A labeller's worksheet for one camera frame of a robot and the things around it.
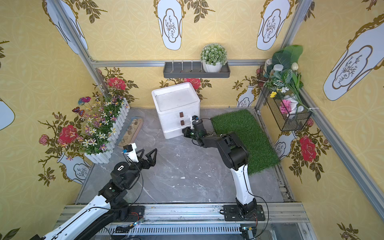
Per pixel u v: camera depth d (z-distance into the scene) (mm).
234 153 569
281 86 748
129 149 667
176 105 902
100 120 905
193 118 949
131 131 1035
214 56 732
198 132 818
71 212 764
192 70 923
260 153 948
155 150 742
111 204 564
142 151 798
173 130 993
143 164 685
